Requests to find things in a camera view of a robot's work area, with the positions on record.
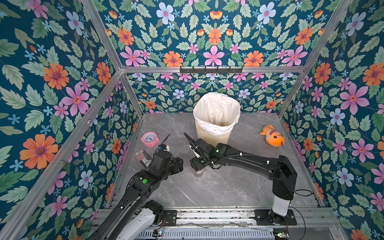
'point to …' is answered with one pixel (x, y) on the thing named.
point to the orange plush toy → (273, 138)
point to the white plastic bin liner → (216, 113)
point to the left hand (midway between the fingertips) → (181, 162)
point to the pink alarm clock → (150, 138)
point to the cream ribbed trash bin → (213, 140)
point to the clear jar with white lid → (199, 173)
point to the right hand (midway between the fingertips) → (198, 158)
